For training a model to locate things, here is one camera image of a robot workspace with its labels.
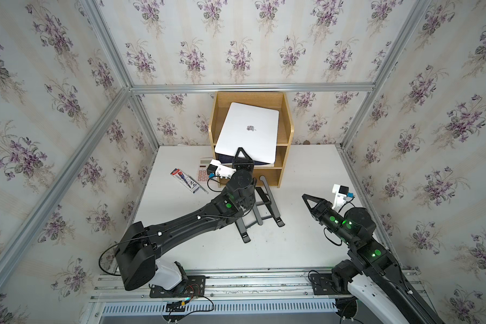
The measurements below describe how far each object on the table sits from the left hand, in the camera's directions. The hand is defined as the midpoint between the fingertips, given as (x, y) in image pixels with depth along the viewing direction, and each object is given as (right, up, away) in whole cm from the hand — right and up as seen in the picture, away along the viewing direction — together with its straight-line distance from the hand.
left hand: (250, 148), depth 67 cm
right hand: (+19, -17, +2) cm, 25 cm away
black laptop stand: (+6, -28, +26) cm, 38 cm away
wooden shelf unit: (-13, +23, +25) cm, 37 cm away
